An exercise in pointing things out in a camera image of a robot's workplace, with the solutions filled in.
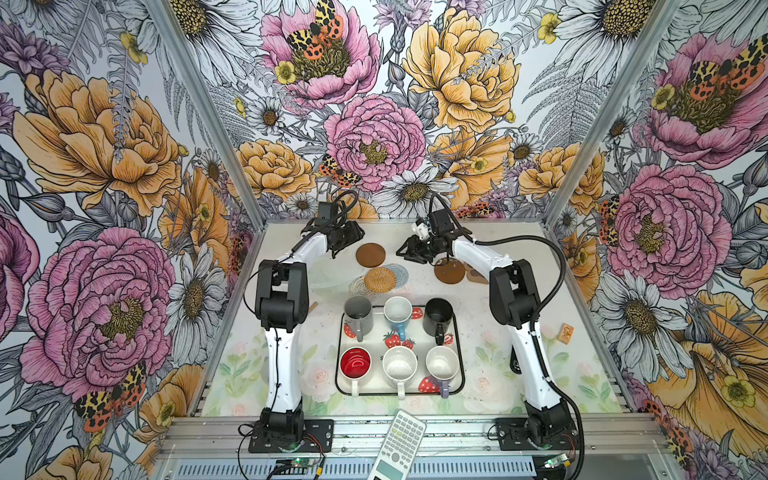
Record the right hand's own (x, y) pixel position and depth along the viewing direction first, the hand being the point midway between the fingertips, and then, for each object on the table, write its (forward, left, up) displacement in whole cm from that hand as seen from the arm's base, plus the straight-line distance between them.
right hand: (403, 259), depth 102 cm
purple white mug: (-33, -9, -6) cm, 35 cm away
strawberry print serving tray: (-24, +7, -7) cm, 26 cm away
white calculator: (-52, +3, -5) cm, 53 cm away
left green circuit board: (-55, +28, -8) cm, 62 cm away
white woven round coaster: (-6, +16, -6) cm, 18 cm away
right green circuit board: (-56, -33, -8) cm, 65 cm away
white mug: (-33, +2, -6) cm, 33 cm away
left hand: (+7, +15, +2) cm, 17 cm away
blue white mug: (-18, +3, -2) cm, 18 cm away
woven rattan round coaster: (-5, +8, -5) cm, 10 cm away
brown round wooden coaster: (-1, -16, -6) cm, 17 cm away
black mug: (-19, -10, -3) cm, 21 cm away
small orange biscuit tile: (-24, -48, -7) cm, 54 cm away
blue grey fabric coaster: (-2, +1, -6) cm, 6 cm away
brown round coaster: (+9, +12, -8) cm, 17 cm away
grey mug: (-19, +14, -3) cm, 24 cm away
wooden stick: (-12, +30, -7) cm, 33 cm away
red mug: (-33, +15, -4) cm, 36 cm away
